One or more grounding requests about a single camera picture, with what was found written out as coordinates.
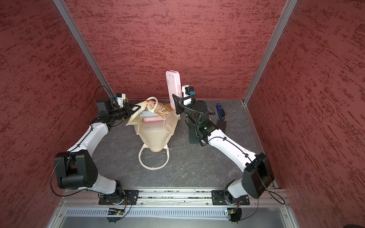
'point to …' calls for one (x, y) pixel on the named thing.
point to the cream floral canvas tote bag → (154, 136)
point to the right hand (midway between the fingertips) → (174, 97)
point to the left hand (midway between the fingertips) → (140, 109)
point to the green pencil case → (193, 138)
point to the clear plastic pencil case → (147, 112)
